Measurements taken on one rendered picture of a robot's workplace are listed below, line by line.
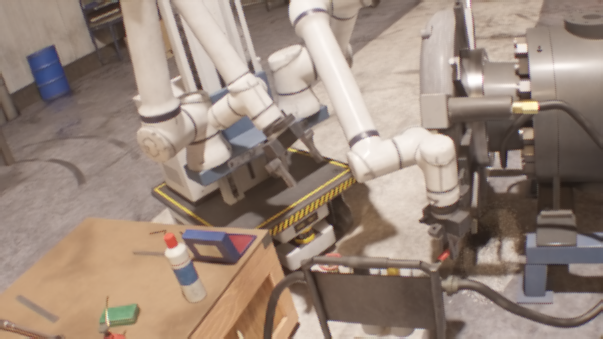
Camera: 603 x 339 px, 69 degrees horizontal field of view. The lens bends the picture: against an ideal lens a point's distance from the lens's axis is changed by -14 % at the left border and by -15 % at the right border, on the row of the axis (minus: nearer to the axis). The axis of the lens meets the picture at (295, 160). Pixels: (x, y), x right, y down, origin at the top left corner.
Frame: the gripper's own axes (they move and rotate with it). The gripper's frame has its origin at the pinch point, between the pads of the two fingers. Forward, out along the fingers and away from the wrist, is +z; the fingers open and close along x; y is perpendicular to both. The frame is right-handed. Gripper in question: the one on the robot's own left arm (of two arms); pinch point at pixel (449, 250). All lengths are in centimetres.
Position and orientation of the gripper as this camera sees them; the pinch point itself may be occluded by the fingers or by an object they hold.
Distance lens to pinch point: 142.9
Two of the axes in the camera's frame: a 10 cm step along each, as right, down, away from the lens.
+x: 5.8, 2.1, -7.9
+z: 2.5, 8.7, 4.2
